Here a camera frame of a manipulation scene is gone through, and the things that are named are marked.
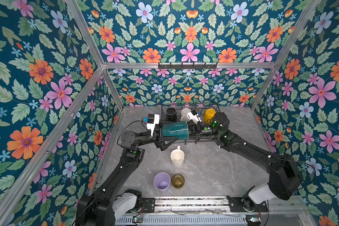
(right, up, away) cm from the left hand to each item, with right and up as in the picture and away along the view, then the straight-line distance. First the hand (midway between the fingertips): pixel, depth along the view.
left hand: (176, 131), depth 59 cm
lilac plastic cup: (-8, -29, +19) cm, 36 cm away
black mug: (-5, +9, +42) cm, 43 cm away
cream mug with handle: (0, -19, +30) cm, 35 cm away
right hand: (+3, -2, +5) cm, 6 cm away
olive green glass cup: (+1, -31, +23) cm, 39 cm away
